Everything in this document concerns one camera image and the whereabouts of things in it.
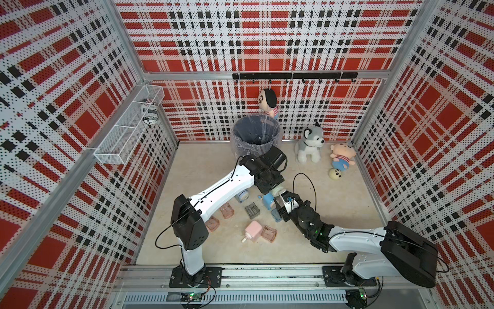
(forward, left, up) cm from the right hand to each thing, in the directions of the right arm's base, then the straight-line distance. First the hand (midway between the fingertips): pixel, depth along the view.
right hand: (284, 194), depth 83 cm
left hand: (+2, +2, +6) cm, 7 cm away
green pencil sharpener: (-3, +4, +8) cm, 9 cm away
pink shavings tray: (-2, +27, -13) cm, 30 cm away
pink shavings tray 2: (-8, +33, -14) cm, 37 cm away
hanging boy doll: (+38, +6, +21) cm, 44 cm away
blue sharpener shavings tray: (-10, +4, +1) cm, 11 cm away
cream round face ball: (+18, -30, -10) cm, 36 cm away
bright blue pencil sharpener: (+1, +7, -6) cm, 9 cm away
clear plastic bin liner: (+34, +14, +4) cm, 37 cm away
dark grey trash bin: (+34, +14, +4) cm, 37 cm away
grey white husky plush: (+30, -17, 0) cm, 34 cm away
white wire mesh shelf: (+22, +80, +8) cm, 83 cm away
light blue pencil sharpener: (+2, +19, -5) cm, 20 cm away
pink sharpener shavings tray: (-12, +7, -13) cm, 19 cm away
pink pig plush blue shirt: (+27, -35, -7) cm, 45 cm away
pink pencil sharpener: (-13, +14, -7) cm, 20 cm away
